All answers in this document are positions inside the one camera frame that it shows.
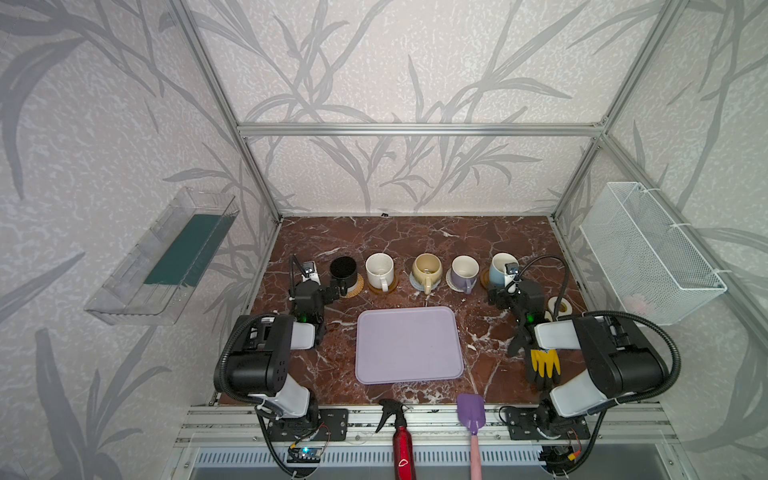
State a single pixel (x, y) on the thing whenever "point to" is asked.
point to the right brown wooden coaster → (485, 278)
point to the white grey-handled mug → (464, 272)
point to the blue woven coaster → (417, 286)
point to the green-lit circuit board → (304, 454)
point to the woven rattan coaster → (358, 289)
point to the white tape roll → (564, 308)
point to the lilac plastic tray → (407, 344)
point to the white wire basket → (660, 269)
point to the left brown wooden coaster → (390, 290)
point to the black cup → (343, 272)
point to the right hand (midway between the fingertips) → (506, 272)
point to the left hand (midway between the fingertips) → (320, 268)
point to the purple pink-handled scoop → (471, 413)
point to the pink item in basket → (635, 304)
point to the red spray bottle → (402, 444)
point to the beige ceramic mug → (426, 269)
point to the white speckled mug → (380, 270)
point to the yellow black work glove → (547, 368)
